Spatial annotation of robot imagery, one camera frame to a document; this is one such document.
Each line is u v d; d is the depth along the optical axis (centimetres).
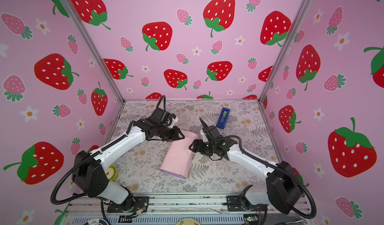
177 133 73
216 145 63
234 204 73
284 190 41
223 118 104
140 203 74
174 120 78
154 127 60
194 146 73
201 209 73
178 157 83
